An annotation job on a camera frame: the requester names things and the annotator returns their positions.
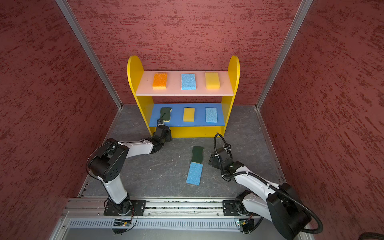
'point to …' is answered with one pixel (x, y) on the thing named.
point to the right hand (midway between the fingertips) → (215, 163)
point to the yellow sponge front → (188, 114)
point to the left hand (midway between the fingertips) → (165, 134)
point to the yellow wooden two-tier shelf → (191, 103)
